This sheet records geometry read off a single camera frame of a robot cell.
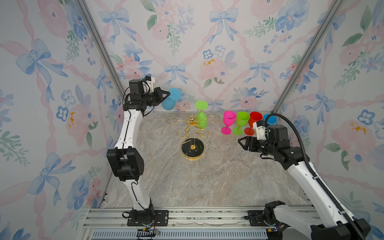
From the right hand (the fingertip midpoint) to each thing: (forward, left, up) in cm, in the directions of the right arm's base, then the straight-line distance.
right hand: (243, 140), depth 75 cm
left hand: (+22, +38, +14) cm, 46 cm away
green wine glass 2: (+16, +21, 0) cm, 26 cm away
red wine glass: (+25, -14, -9) cm, 30 cm away
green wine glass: (+22, -5, -8) cm, 24 cm away
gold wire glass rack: (+8, +27, -21) cm, 35 cm away
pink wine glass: (+25, +2, -11) cm, 28 cm away
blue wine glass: (+26, +40, +1) cm, 48 cm away
